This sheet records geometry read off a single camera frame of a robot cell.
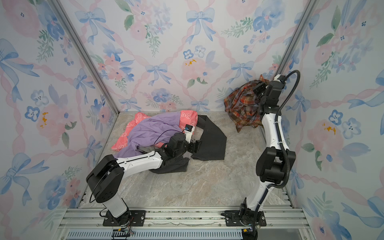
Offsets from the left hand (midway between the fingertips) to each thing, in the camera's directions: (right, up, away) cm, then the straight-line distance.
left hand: (198, 137), depth 84 cm
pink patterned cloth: (-7, +13, +17) cm, 22 cm away
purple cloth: (-25, +5, +11) cm, 28 cm away
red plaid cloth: (+27, +19, +8) cm, 34 cm away
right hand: (+32, +32, -4) cm, 45 cm away
